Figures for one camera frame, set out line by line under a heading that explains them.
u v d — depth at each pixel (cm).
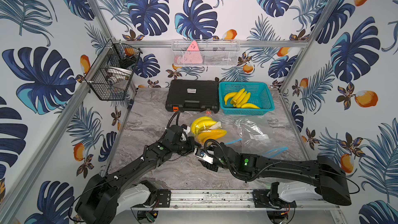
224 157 53
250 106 106
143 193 60
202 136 89
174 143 63
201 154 62
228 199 76
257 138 87
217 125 92
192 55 90
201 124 91
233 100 110
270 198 66
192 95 111
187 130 78
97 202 40
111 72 80
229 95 114
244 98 110
